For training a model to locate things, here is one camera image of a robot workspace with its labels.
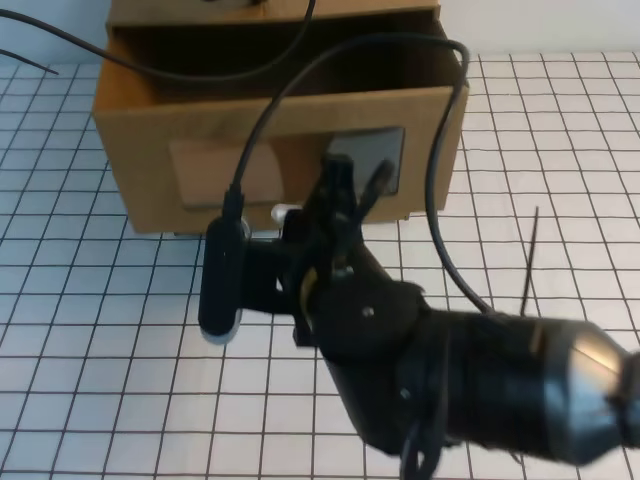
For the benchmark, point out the white oval handle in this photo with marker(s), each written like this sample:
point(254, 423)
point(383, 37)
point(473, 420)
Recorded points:
point(279, 212)

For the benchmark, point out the thin black cable tie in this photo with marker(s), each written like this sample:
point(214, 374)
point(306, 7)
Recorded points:
point(529, 264)

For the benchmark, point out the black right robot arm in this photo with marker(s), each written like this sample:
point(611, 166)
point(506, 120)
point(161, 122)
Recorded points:
point(414, 379)

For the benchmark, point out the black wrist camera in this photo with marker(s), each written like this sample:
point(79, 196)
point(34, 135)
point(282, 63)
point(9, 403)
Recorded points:
point(222, 271)

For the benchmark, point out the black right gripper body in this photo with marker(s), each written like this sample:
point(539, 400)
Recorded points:
point(321, 273)

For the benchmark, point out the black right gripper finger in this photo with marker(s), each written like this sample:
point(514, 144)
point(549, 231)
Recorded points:
point(333, 197)
point(374, 188)

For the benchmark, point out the brown shoebox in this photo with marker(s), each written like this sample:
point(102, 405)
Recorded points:
point(173, 146)

